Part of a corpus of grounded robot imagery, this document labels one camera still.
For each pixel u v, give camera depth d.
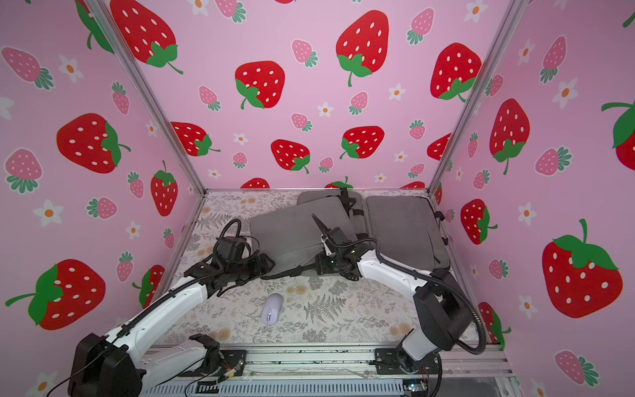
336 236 0.68
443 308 0.44
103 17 0.69
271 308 0.82
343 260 0.64
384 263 0.54
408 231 0.99
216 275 0.57
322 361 0.76
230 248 0.63
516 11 0.68
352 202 1.07
